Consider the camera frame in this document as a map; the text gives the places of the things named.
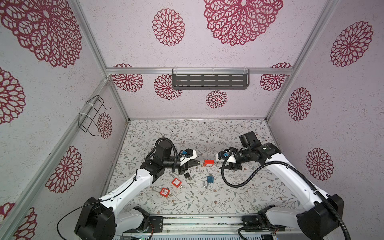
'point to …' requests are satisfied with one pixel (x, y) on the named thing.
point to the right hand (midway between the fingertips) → (221, 157)
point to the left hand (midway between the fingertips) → (197, 163)
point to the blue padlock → (210, 179)
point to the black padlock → (187, 175)
